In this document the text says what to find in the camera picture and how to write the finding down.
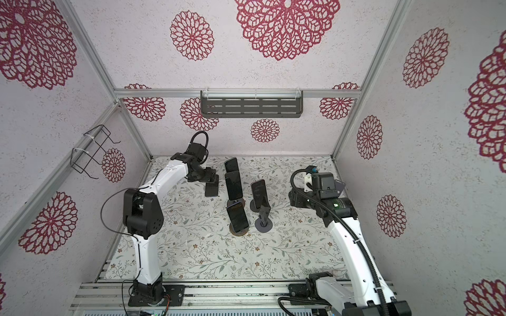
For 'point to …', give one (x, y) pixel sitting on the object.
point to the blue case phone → (211, 189)
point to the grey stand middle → (253, 207)
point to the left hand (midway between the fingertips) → (206, 181)
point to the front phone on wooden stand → (237, 216)
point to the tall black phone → (234, 185)
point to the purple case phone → (261, 183)
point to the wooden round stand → (239, 233)
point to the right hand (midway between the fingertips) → (297, 191)
